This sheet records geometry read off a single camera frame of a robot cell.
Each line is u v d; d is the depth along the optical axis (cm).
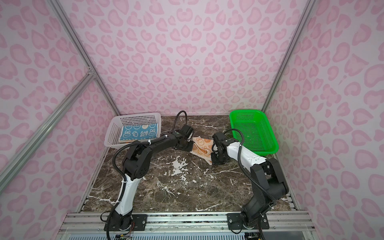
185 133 81
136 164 56
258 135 107
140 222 73
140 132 106
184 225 73
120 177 88
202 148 98
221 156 75
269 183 45
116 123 104
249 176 44
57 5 68
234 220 74
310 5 69
